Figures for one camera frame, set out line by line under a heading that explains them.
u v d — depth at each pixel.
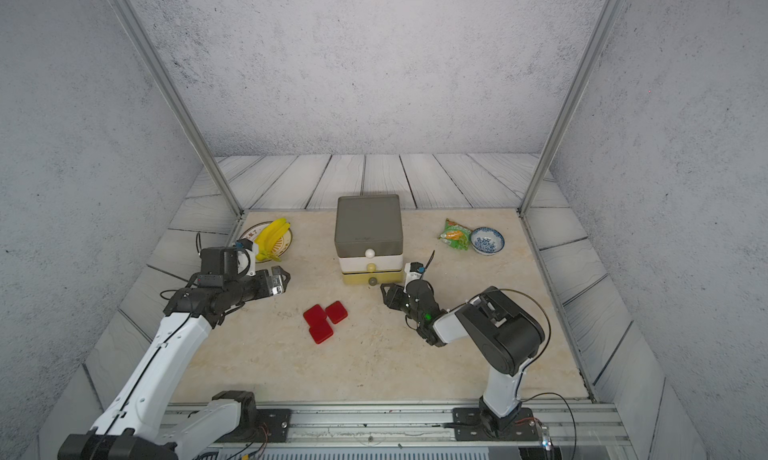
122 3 0.71
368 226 0.89
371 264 0.91
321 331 0.89
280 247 1.09
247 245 0.71
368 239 0.86
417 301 0.71
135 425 0.38
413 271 0.85
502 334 0.49
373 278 0.96
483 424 0.66
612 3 0.72
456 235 1.07
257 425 0.71
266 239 1.07
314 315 0.93
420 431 0.73
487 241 1.10
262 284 0.69
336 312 0.93
